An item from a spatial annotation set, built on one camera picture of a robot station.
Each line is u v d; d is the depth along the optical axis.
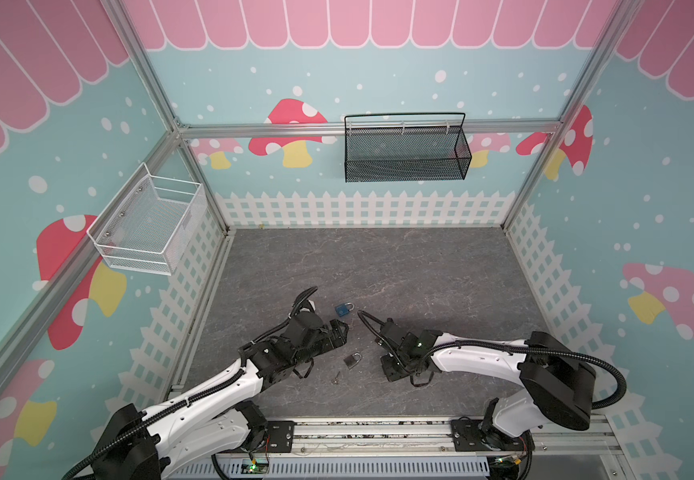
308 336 0.60
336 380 0.83
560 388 0.43
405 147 0.94
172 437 0.43
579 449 0.73
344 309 0.97
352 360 0.86
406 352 0.66
